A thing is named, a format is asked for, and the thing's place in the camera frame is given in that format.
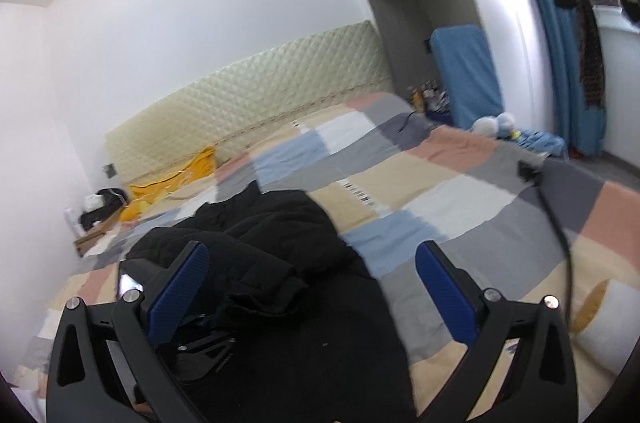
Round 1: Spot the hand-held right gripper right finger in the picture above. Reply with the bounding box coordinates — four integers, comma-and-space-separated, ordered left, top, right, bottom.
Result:
415, 240, 581, 423

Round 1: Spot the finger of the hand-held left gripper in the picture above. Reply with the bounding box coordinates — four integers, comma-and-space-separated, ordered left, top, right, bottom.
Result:
172, 334, 237, 355
181, 353, 235, 385

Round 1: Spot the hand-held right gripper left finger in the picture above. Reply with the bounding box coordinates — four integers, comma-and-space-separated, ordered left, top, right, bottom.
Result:
46, 241, 210, 423

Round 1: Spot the black puffer jacket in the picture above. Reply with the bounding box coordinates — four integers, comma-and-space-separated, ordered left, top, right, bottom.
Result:
120, 183, 416, 423

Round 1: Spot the black bag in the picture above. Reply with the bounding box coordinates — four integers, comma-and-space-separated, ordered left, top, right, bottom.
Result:
80, 188, 126, 226

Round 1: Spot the yellow pillow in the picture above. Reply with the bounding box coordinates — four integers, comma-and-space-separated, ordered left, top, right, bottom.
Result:
120, 146, 217, 222

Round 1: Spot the patchwork checked blanket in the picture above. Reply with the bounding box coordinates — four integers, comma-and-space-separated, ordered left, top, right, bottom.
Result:
15, 92, 640, 423

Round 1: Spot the black gooseneck holder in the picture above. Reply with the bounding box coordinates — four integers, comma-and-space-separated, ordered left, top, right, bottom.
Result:
516, 160, 576, 324

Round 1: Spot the white printed bolster pillow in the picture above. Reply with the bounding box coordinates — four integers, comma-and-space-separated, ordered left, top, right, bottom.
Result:
570, 278, 631, 376

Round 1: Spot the white plush toy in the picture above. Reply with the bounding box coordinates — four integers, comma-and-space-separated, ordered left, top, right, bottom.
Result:
472, 112, 517, 138

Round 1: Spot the light blue cloth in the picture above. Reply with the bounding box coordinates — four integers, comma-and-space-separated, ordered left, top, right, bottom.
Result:
510, 129, 569, 157

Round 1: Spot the clutter of small bottles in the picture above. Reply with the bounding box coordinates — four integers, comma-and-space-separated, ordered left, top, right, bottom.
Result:
407, 80, 452, 114

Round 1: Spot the cream quilted headboard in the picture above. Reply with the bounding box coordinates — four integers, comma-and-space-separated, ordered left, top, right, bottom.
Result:
105, 20, 393, 184

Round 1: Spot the blue covered board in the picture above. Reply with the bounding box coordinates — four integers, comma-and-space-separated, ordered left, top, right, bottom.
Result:
430, 24, 503, 128

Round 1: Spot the blue curtain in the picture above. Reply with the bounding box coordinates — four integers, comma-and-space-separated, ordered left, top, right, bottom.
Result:
492, 0, 608, 158

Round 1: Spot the black cable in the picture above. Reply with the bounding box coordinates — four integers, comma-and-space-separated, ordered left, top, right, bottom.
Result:
396, 109, 427, 134

